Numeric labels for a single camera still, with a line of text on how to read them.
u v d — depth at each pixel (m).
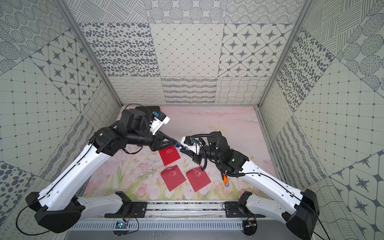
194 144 0.55
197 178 0.84
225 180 0.84
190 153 0.60
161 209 0.76
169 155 0.93
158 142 0.54
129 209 0.70
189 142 0.54
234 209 0.73
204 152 0.58
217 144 0.50
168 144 0.60
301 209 0.39
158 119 0.55
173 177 0.86
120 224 0.72
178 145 0.63
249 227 0.72
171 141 0.61
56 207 0.38
